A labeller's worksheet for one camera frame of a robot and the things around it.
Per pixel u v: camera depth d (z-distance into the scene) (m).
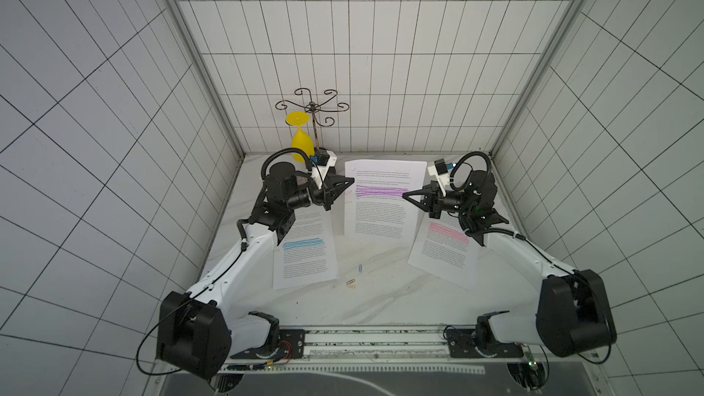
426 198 0.69
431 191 0.68
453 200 0.67
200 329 0.39
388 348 0.73
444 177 0.67
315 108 0.92
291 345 0.72
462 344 0.73
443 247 0.92
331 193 0.63
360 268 0.87
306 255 0.90
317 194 0.63
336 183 0.64
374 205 0.75
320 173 0.63
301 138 0.89
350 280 0.84
